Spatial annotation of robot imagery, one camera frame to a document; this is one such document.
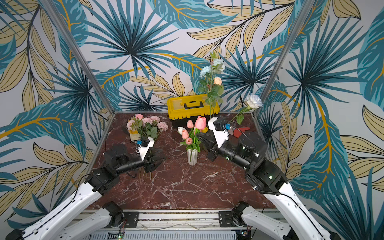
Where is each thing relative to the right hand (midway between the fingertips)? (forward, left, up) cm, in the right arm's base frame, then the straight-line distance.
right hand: (198, 134), depth 54 cm
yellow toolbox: (+41, +8, -27) cm, 50 cm away
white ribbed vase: (+8, +1, -32) cm, 33 cm away
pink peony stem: (+37, +42, -36) cm, 66 cm away
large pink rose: (+40, +38, -32) cm, 64 cm away
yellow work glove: (+30, +41, -41) cm, 65 cm away
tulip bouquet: (+12, +3, -15) cm, 19 cm away
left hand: (0, +15, -17) cm, 23 cm away
